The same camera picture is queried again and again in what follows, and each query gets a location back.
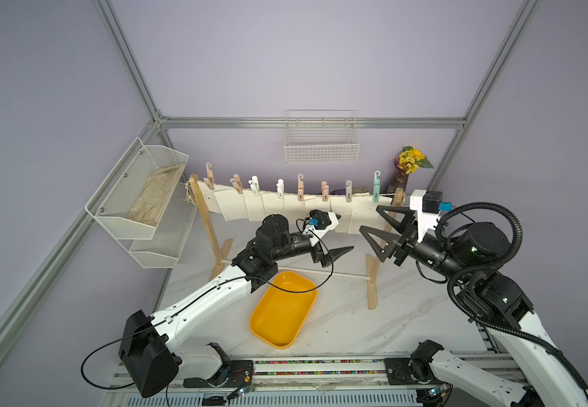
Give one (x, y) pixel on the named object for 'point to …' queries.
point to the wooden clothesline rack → (373, 265)
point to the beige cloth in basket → (155, 193)
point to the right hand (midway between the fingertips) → (369, 222)
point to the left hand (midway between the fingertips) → (341, 233)
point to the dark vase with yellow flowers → (407, 163)
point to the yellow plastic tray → (281, 316)
